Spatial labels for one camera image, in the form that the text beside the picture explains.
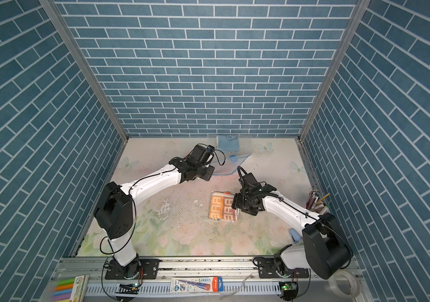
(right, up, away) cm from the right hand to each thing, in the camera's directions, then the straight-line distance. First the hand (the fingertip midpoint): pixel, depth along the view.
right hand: (237, 207), depth 86 cm
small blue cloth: (+24, -11, -5) cm, 27 cm away
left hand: (-11, +17, +3) cm, 20 cm away
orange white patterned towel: (-8, -1, +3) cm, 9 cm away
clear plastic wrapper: (-5, -28, -16) cm, 33 cm away
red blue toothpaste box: (-17, -24, -16) cm, 34 cm away
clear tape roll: (+42, -22, -16) cm, 50 cm away
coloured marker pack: (-62, -25, -18) cm, 69 cm away
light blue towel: (-4, +31, +33) cm, 46 cm away
